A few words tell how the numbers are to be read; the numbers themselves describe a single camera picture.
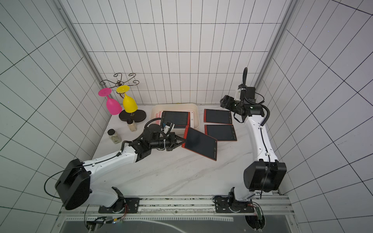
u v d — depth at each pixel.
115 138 0.93
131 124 0.98
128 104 0.89
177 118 1.07
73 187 0.41
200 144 1.00
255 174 0.41
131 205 0.73
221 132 1.07
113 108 0.90
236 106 0.67
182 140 0.75
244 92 0.58
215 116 1.15
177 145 0.70
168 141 0.68
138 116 1.10
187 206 0.74
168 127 0.74
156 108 1.09
